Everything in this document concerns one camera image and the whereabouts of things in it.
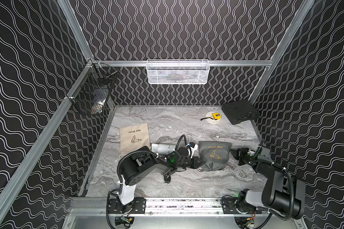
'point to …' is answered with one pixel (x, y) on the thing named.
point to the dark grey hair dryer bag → (214, 154)
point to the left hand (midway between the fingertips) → (206, 161)
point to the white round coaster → (211, 120)
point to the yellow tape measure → (217, 116)
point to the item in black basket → (97, 108)
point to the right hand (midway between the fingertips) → (231, 148)
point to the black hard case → (240, 111)
